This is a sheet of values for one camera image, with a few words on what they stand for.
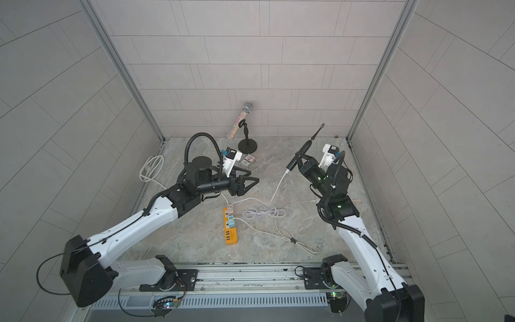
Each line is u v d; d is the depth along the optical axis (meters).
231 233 0.79
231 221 0.77
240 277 0.73
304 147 0.70
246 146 1.12
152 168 1.04
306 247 0.77
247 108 0.93
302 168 0.64
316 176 0.63
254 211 0.87
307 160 0.65
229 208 0.81
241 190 0.61
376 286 0.39
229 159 0.60
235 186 0.60
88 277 0.37
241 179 0.59
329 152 0.64
